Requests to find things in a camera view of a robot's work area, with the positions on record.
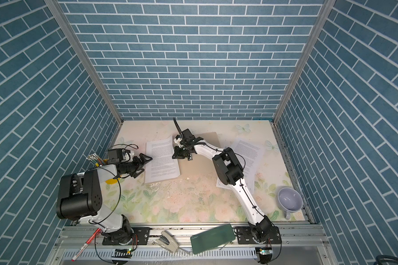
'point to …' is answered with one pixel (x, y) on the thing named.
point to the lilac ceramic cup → (289, 200)
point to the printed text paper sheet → (163, 164)
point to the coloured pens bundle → (95, 159)
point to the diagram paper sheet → (220, 185)
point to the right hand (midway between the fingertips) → (171, 156)
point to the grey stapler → (168, 240)
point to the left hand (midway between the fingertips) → (148, 162)
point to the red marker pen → (97, 232)
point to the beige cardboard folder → (200, 165)
